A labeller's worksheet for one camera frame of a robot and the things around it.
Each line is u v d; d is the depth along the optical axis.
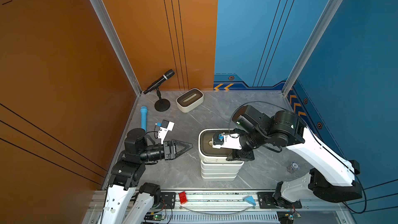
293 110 1.15
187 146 0.54
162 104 1.11
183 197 0.74
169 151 0.51
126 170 0.45
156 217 0.70
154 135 0.58
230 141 0.46
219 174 0.74
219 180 0.79
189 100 1.08
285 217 0.70
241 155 0.47
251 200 0.72
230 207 0.73
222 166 0.62
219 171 0.70
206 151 0.56
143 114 1.04
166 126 0.57
